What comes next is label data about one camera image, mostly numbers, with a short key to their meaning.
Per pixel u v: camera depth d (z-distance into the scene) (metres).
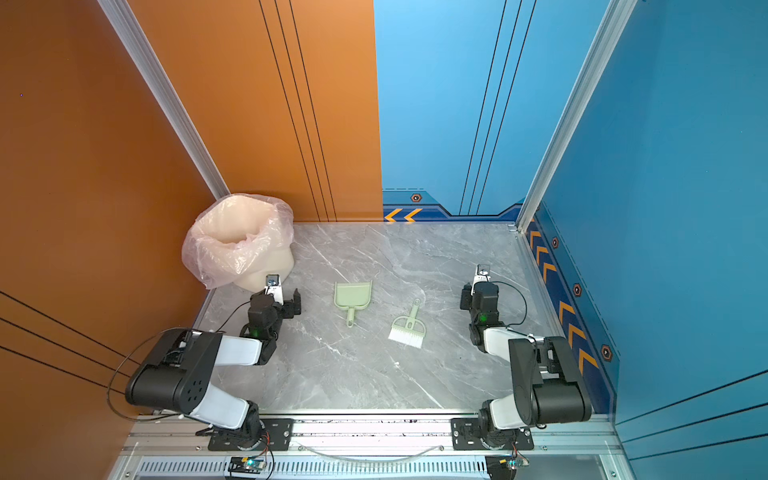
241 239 0.80
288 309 0.84
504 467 0.70
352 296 0.99
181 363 0.51
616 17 0.70
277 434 0.73
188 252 0.80
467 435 0.72
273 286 0.79
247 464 0.71
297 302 0.87
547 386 0.44
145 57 0.76
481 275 0.80
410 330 0.91
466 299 0.85
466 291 0.85
